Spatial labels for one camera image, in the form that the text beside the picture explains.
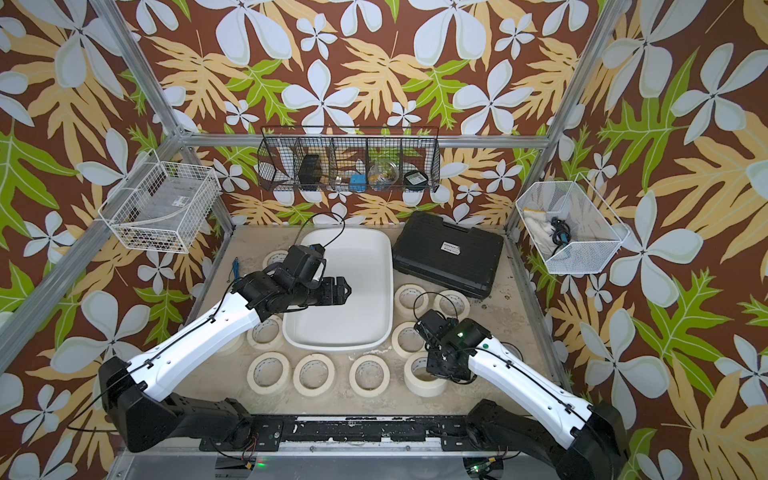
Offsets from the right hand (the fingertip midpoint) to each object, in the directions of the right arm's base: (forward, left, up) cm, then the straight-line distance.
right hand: (434, 370), depth 77 cm
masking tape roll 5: (+43, +53, -5) cm, 68 cm away
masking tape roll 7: (-4, +32, -5) cm, 32 cm away
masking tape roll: (+25, +4, -5) cm, 26 cm away
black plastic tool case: (+39, -14, -1) cm, 41 cm away
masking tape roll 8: (-4, +17, -6) cm, 18 cm away
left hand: (+17, +24, +14) cm, 32 cm away
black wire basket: (+62, +25, +24) cm, 70 cm away
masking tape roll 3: (+12, +6, -8) cm, 15 cm away
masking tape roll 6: (-4, +44, -5) cm, 45 cm away
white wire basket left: (+35, +73, +27) cm, 85 cm away
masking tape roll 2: (+24, -10, -8) cm, 28 cm away
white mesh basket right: (+26, -41, +24) cm, 54 cm away
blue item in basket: (+51, +21, +21) cm, 60 cm away
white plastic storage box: (+43, +20, -6) cm, 48 cm away
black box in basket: (+58, +38, +20) cm, 73 cm away
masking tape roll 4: (-3, +5, +2) cm, 6 cm away
